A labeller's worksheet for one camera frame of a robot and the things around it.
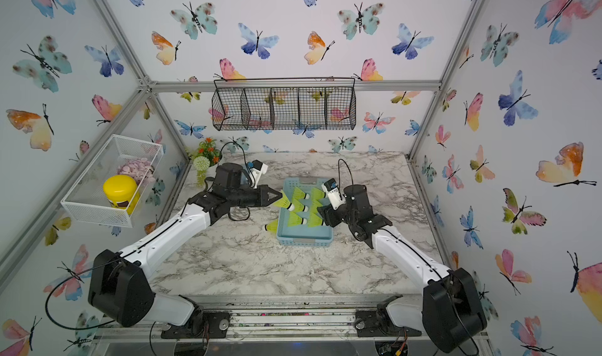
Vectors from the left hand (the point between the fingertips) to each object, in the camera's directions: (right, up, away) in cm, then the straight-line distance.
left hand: (283, 194), depth 78 cm
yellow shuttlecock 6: (+10, -11, +16) cm, 22 cm away
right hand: (+15, -3, +5) cm, 16 cm away
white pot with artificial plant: (-35, +16, +24) cm, 45 cm away
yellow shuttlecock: (0, -3, +3) cm, 4 cm away
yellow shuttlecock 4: (+12, -2, +24) cm, 27 cm away
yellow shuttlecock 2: (-6, -14, +16) cm, 22 cm away
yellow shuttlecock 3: (+4, -2, +26) cm, 27 cm away
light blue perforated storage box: (+6, -17, +17) cm, 25 cm away
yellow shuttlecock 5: (+2, -12, +17) cm, 21 cm away
